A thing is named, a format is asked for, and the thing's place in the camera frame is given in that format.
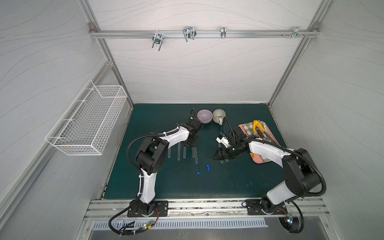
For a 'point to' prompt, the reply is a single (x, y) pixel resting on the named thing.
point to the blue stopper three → (208, 167)
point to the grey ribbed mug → (218, 116)
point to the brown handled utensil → (260, 133)
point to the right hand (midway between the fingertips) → (217, 157)
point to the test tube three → (184, 152)
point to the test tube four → (193, 151)
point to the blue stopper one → (198, 173)
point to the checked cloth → (249, 128)
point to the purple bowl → (205, 116)
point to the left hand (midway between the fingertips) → (193, 144)
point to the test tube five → (196, 155)
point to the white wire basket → (85, 126)
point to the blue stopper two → (208, 170)
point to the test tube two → (179, 151)
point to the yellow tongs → (256, 123)
